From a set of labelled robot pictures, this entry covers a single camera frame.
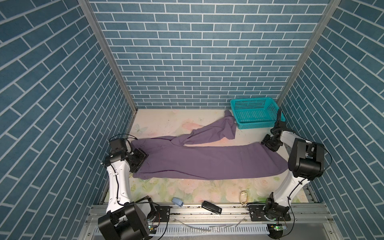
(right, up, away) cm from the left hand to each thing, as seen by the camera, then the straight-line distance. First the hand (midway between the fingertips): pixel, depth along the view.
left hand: (145, 156), depth 80 cm
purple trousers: (+11, -4, +14) cm, 18 cm away
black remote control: (+35, -24, -6) cm, 43 cm away
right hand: (+74, +5, +20) cm, 77 cm away
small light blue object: (+18, -22, -5) cm, 29 cm away
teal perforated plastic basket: (+75, +26, +40) cm, 89 cm away
